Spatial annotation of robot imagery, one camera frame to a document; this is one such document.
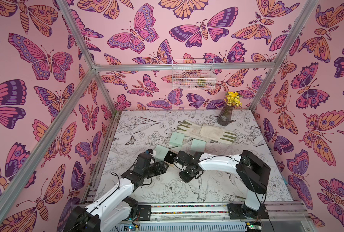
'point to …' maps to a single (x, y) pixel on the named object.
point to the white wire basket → (193, 73)
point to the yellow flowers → (233, 99)
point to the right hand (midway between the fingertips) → (183, 177)
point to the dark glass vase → (224, 117)
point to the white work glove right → (216, 134)
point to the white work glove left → (187, 128)
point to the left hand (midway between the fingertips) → (166, 165)
